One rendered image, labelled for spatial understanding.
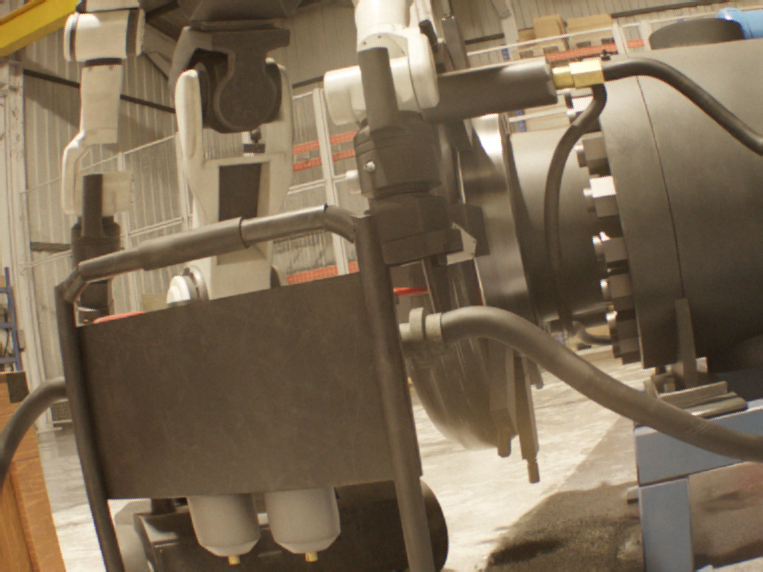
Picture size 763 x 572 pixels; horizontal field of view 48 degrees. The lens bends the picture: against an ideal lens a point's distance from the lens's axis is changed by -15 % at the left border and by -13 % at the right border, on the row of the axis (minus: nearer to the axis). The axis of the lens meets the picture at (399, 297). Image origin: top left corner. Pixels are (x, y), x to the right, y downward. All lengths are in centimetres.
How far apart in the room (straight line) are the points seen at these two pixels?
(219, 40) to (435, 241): 55
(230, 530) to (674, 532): 67
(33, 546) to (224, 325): 55
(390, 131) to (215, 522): 46
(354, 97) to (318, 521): 45
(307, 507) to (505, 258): 69
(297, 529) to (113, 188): 67
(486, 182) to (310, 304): 66
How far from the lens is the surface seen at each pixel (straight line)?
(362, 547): 158
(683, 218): 145
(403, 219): 102
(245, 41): 141
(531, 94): 134
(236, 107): 142
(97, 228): 141
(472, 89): 134
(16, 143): 1302
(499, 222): 152
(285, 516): 97
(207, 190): 142
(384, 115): 100
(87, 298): 145
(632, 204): 145
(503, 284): 154
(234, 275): 148
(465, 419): 152
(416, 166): 102
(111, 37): 141
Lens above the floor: 42
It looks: 3 degrees up
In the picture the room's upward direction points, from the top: 9 degrees counter-clockwise
